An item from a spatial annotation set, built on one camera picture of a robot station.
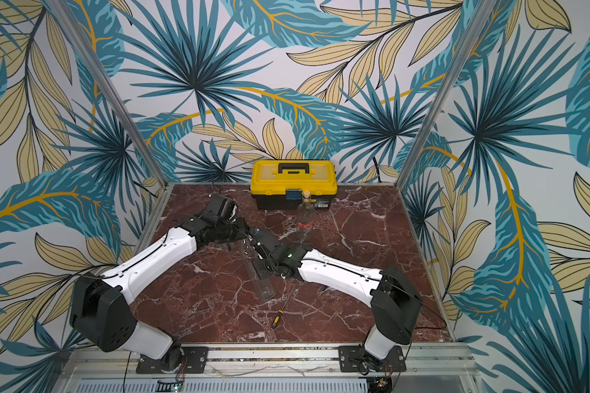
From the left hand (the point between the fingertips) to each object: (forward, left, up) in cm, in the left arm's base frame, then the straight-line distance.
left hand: (247, 233), depth 83 cm
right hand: (-8, -5, -4) cm, 10 cm away
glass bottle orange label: (-13, -6, -14) cm, 20 cm away
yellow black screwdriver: (-23, -11, -16) cm, 30 cm away
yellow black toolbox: (+23, -9, 0) cm, 25 cm away
